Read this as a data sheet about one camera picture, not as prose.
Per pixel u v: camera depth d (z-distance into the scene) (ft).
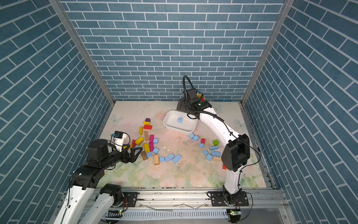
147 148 2.99
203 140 3.17
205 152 3.00
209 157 2.87
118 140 2.05
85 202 1.52
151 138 3.23
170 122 3.59
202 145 3.07
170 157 2.92
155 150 2.98
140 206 2.37
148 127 3.44
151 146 3.05
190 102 2.10
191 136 3.16
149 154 2.92
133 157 2.07
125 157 2.03
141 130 3.33
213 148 3.01
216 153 2.99
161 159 2.85
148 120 3.51
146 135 3.28
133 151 2.06
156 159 2.82
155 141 3.08
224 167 2.79
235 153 1.54
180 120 3.55
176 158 2.91
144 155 2.88
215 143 3.12
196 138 3.15
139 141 3.16
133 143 3.05
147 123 3.45
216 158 2.92
